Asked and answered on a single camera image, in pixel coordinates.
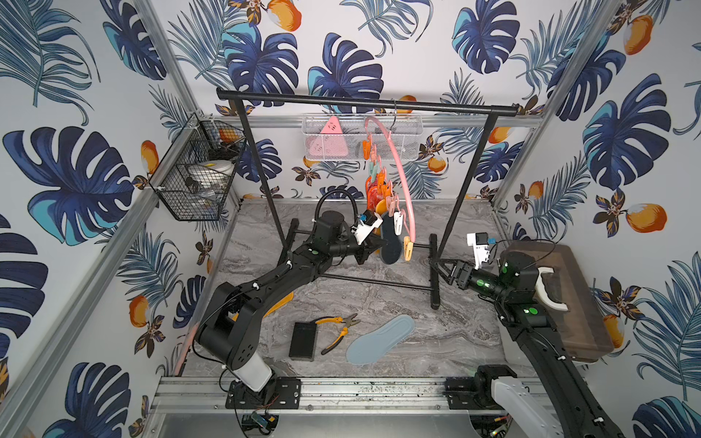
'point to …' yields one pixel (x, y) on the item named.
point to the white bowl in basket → (211, 174)
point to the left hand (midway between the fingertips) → (384, 236)
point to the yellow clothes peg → (408, 247)
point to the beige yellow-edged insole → (282, 302)
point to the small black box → (302, 347)
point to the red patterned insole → (373, 192)
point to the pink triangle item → (330, 142)
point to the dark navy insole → (392, 254)
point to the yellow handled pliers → (349, 320)
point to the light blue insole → (371, 344)
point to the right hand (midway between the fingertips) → (437, 261)
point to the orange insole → (381, 207)
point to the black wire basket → (198, 140)
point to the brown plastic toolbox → (581, 331)
